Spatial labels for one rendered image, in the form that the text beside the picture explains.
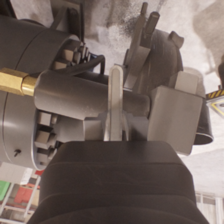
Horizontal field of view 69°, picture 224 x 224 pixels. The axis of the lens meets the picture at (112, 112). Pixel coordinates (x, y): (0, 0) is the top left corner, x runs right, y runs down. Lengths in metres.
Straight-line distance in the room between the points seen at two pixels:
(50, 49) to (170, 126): 0.41
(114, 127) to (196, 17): 0.98
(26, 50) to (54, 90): 0.29
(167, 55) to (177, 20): 0.64
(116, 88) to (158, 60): 0.29
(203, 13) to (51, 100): 0.95
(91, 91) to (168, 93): 0.13
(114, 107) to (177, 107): 0.15
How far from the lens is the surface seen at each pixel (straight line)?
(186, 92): 0.30
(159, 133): 0.28
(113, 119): 0.16
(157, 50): 0.47
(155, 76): 0.41
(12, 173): 4.41
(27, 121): 0.50
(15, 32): 0.63
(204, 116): 1.55
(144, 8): 0.75
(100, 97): 0.28
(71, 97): 0.28
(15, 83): 0.33
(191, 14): 1.08
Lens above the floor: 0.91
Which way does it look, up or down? 26 degrees down
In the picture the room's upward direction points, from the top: 167 degrees counter-clockwise
